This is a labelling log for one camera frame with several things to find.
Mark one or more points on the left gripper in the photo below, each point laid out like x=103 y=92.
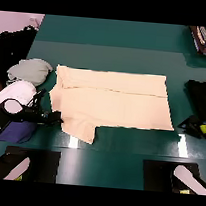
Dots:
x=53 y=117

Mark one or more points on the cream shirt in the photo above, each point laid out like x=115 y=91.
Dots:
x=114 y=102

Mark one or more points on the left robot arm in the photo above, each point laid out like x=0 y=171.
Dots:
x=15 y=92

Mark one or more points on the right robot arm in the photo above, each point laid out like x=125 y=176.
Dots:
x=188 y=178

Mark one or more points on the blue garment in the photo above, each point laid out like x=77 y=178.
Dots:
x=15 y=131

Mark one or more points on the grey garment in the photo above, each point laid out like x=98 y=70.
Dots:
x=29 y=70

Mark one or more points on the black garment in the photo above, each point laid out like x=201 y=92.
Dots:
x=203 y=95
x=11 y=50

